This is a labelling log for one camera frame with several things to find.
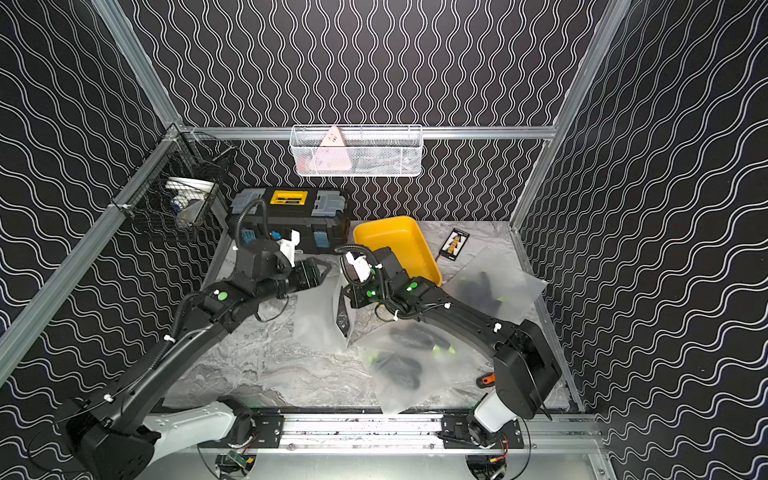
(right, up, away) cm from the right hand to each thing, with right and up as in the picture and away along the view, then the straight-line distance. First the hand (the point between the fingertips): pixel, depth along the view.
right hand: (343, 289), depth 79 cm
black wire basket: (-55, +28, +13) cm, 63 cm away
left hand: (-4, +8, -8) cm, 11 cm away
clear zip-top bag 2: (+18, -21, +4) cm, 28 cm away
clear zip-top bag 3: (+49, 0, +22) cm, 54 cm away
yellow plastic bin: (+18, +16, +35) cm, 43 cm away
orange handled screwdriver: (+38, -25, +1) cm, 45 cm away
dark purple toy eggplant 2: (+21, -15, +9) cm, 27 cm away
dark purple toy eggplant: (0, -9, +2) cm, 9 cm away
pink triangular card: (-5, +39, +10) cm, 41 cm away
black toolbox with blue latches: (-11, +21, +19) cm, 30 cm away
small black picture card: (+37, +13, +33) cm, 51 cm away
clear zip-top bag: (-10, -9, +9) cm, 16 cm away
